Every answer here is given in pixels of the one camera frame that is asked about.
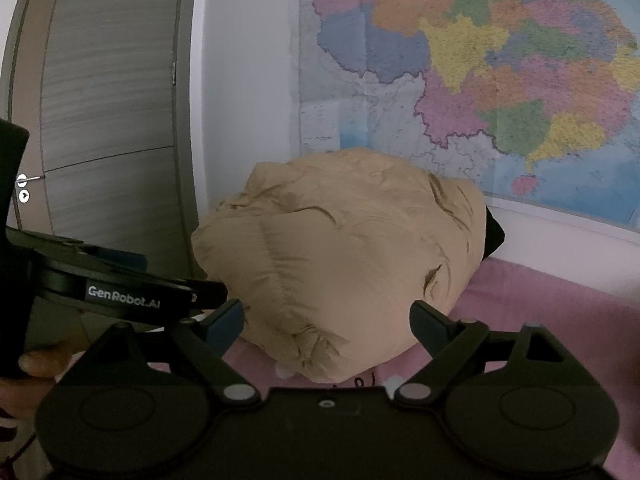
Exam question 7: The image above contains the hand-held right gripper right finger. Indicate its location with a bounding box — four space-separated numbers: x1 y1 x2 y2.
395 300 591 403

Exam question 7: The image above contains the pink floral bedsheet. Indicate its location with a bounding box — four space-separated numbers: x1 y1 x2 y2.
145 256 640 466

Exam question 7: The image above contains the tan down jacket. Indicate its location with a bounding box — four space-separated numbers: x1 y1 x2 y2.
191 147 506 382

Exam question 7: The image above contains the grey wood door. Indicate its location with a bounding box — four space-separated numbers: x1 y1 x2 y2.
0 0 201 281

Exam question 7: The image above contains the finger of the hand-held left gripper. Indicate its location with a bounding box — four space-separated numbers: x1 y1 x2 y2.
7 226 149 274
191 280 229 312

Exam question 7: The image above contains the colourful wall map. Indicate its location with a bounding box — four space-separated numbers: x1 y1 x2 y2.
299 0 640 233

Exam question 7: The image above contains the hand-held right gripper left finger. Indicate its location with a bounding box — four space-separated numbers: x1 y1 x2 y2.
54 299 261 403

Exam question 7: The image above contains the person's left hand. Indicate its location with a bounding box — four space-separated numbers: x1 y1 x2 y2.
0 342 77 421

